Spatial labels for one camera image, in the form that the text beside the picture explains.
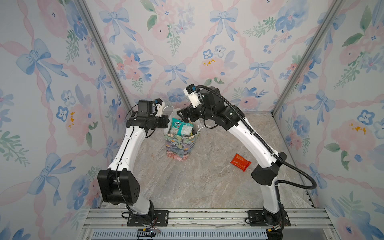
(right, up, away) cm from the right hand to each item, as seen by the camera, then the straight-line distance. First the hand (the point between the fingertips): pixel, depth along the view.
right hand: (184, 106), depth 71 cm
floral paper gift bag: (-4, -20, +11) cm, 23 cm away
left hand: (-9, -5, +11) cm, 15 cm away
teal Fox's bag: (-4, -10, +15) cm, 18 cm away
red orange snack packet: (+33, -31, +20) cm, 49 cm away
